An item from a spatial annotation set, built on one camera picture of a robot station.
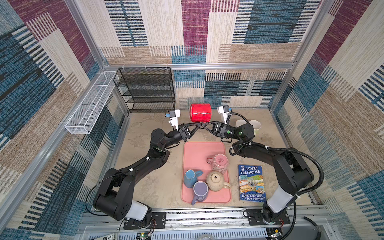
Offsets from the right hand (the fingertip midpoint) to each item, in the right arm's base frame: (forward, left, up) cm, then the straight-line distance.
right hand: (201, 127), depth 70 cm
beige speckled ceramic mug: (-17, -6, -24) cm, 30 cm away
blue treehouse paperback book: (-19, -26, -30) cm, 44 cm away
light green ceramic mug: (+18, -38, -24) cm, 48 cm away
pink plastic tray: (-22, -11, -31) cm, 40 cm away
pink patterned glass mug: (-8, -10, -21) cm, 24 cm away
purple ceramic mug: (-21, +1, -23) cm, 31 cm away
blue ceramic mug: (-15, +6, -22) cm, 27 cm away
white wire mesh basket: (+4, +55, +2) cm, 55 cm away
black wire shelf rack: (+46, +36, -13) cm, 60 cm away
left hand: (0, 0, +2) cm, 2 cm away
